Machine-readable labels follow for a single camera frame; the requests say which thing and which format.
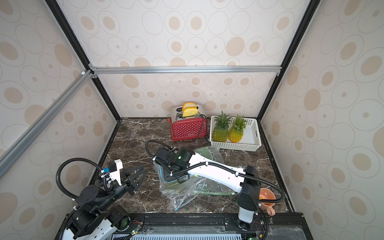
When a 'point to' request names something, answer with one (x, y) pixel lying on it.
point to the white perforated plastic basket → (251, 139)
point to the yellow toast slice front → (188, 111)
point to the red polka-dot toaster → (187, 127)
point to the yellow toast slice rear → (189, 105)
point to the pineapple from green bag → (220, 133)
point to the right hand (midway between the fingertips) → (169, 181)
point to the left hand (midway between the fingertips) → (147, 171)
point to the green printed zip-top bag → (201, 186)
